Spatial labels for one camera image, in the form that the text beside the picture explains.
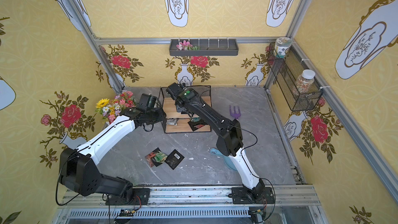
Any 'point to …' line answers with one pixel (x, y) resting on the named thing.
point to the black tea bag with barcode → (174, 158)
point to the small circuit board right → (256, 216)
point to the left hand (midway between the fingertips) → (159, 114)
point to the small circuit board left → (126, 212)
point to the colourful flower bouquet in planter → (111, 109)
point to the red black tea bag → (148, 157)
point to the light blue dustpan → (228, 160)
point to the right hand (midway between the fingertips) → (190, 102)
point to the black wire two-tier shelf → (176, 122)
